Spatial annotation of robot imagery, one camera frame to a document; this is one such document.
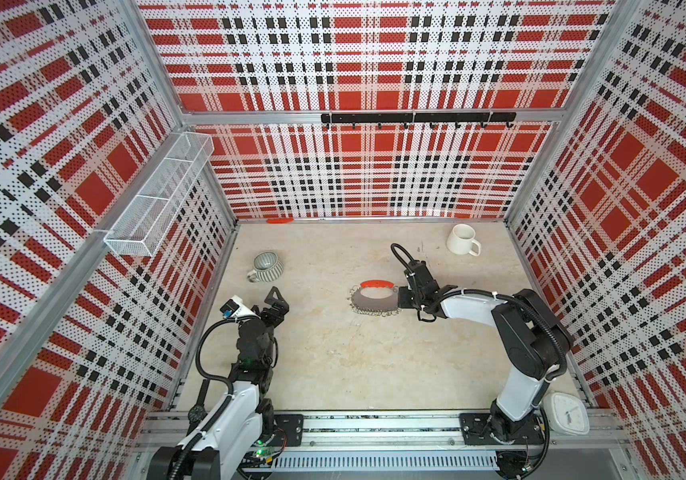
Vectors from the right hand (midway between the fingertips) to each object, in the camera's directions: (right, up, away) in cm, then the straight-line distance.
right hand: (403, 296), depth 96 cm
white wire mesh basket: (-81, +24, -5) cm, 85 cm away
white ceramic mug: (+22, +18, +9) cm, 30 cm away
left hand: (-40, +1, -13) cm, 42 cm away
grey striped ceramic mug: (-46, +9, +5) cm, 47 cm away
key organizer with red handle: (-8, -3, 0) cm, 9 cm away
